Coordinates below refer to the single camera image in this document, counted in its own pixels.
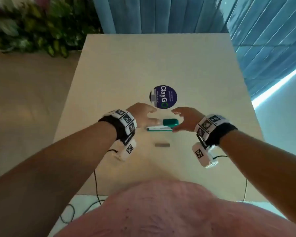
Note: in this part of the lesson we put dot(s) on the person's right forearm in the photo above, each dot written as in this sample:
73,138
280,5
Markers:
266,165

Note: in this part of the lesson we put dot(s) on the pink shirt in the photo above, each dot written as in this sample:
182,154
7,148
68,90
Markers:
177,214

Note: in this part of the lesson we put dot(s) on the black marker wristband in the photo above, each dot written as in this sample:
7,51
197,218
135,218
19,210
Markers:
212,128
123,123

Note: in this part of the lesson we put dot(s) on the person's right hand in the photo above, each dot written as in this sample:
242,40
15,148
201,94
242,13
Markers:
188,118

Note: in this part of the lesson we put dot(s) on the person's left forearm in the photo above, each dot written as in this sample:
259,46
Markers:
51,175

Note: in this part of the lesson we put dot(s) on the teal stapler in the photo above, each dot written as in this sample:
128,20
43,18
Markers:
171,122

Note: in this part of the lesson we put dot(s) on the round blue sticker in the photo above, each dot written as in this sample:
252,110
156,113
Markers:
166,96

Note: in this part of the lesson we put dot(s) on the beige table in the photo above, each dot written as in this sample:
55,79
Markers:
150,59

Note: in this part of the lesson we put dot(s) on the small grey staple strip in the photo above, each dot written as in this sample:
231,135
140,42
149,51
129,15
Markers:
162,145

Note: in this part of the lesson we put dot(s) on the person's left hand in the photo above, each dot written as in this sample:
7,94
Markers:
141,113

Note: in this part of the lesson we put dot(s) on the green leafy plants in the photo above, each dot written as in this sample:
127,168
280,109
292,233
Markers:
39,24

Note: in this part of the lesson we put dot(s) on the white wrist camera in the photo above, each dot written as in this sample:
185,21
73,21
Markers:
202,155
128,150

